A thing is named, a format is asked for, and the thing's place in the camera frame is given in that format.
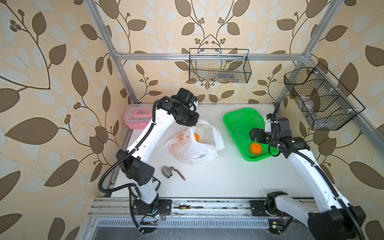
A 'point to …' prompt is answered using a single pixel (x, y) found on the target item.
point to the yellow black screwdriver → (187, 207)
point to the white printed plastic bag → (198, 144)
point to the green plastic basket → (240, 123)
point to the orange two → (197, 137)
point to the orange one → (255, 148)
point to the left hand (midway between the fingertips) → (193, 120)
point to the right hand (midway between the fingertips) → (257, 134)
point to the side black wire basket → (325, 103)
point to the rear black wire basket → (226, 65)
